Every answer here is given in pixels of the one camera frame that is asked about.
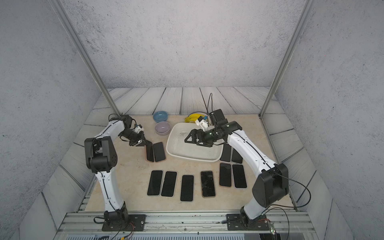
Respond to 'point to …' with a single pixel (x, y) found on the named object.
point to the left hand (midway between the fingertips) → (149, 143)
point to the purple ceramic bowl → (162, 128)
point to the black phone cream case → (225, 175)
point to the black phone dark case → (187, 188)
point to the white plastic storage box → (178, 150)
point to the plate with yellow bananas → (194, 116)
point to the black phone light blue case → (154, 186)
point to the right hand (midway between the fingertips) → (191, 142)
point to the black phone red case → (159, 152)
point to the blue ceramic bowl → (160, 116)
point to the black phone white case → (169, 184)
